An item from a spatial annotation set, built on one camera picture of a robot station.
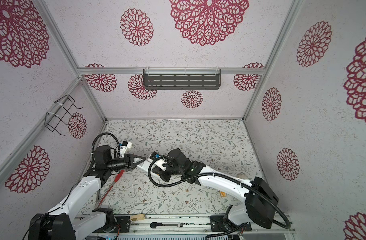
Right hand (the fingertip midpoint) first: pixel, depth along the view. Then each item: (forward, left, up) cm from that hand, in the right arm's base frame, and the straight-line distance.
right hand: (153, 166), depth 73 cm
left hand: (+3, +5, -1) cm, 6 cm away
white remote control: (0, +4, +1) cm, 4 cm away
